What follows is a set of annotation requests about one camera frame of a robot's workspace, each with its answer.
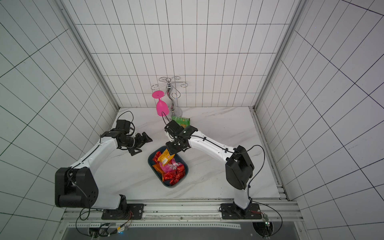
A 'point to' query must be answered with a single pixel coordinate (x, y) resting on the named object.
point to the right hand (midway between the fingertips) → (166, 151)
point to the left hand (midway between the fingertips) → (146, 146)
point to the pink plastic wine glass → (162, 107)
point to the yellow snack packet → (165, 157)
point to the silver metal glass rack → (172, 92)
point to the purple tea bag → (169, 167)
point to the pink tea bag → (174, 165)
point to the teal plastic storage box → (178, 157)
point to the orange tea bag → (158, 167)
